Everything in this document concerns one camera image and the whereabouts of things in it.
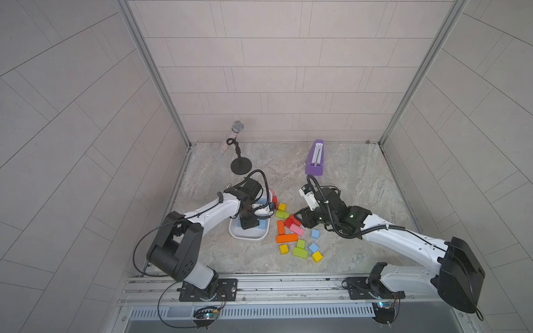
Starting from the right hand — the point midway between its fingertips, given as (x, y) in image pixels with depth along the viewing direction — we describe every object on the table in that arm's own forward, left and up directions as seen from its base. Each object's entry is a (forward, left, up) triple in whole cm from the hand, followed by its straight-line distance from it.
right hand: (297, 214), depth 79 cm
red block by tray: (+12, +8, -9) cm, 17 cm away
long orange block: (-5, +5, -10) cm, 12 cm away
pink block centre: (-2, 0, -9) cm, 10 cm away
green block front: (-11, 0, -10) cm, 15 cm away
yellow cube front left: (-10, +6, -9) cm, 14 cm away
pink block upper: (+17, +10, -9) cm, 22 cm away
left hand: (+5, +18, -9) cm, 20 cm away
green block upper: (+5, +6, -9) cm, 12 cm away
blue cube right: (-5, -7, -9) cm, 12 cm away
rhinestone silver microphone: (+31, +22, +19) cm, 43 cm away
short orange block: (0, +6, -11) cm, 13 cm away
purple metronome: (+28, -12, -3) cm, 30 cm away
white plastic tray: (-2, +17, -9) cm, 19 cm away
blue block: (0, +14, -6) cm, 15 cm away
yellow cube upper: (+8, +6, -7) cm, 12 cm away
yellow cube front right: (-13, -6, -9) cm, 17 cm away
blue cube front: (-10, -5, -9) cm, 14 cm away
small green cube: (-8, -1, -9) cm, 12 cm away
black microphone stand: (+32, +25, -7) cm, 42 cm away
